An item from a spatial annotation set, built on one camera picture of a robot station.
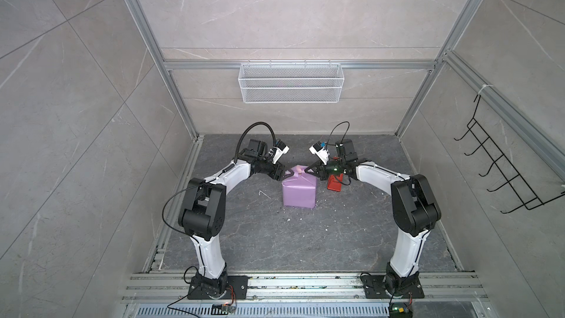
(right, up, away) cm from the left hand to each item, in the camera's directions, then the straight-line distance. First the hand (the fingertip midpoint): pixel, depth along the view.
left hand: (288, 166), depth 92 cm
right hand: (+8, -1, 0) cm, 8 cm away
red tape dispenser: (+20, -7, -1) cm, 21 cm away
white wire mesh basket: (0, +38, +9) cm, 39 cm away
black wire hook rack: (+66, -7, -34) cm, 74 cm away
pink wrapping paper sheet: (+5, -9, -6) cm, 12 cm away
